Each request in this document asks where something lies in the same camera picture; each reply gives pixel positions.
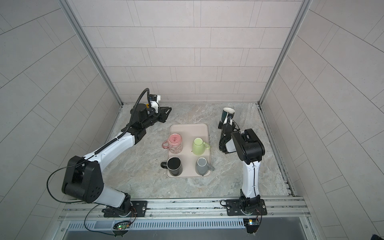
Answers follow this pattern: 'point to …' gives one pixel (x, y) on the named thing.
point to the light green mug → (199, 146)
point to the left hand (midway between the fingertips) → (173, 106)
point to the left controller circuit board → (121, 228)
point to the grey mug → (202, 166)
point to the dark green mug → (231, 111)
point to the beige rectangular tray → (189, 132)
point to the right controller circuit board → (251, 224)
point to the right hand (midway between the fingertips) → (227, 114)
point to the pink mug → (174, 143)
